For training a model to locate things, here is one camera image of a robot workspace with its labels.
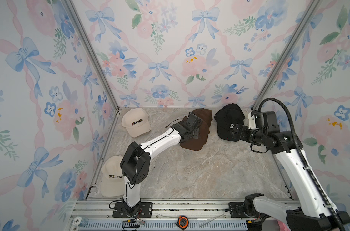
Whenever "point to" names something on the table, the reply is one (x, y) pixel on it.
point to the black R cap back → (226, 118)
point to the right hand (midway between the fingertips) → (240, 131)
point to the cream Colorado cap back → (136, 121)
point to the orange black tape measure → (182, 223)
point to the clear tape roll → (81, 221)
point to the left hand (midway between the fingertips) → (196, 130)
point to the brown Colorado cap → (206, 115)
